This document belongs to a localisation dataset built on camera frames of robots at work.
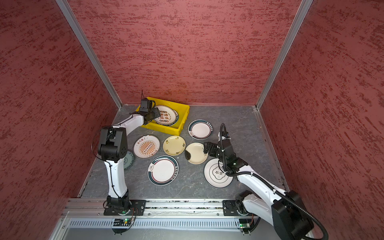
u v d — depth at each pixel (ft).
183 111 3.63
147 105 2.73
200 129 3.49
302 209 1.25
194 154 3.10
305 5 2.33
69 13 2.38
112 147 1.87
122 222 2.33
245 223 2.33
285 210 1.30
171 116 3.65
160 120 3.44
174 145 3.25
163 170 2.85
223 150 2.03
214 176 2.79
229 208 2.43
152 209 2.49
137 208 2.40
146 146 3.18
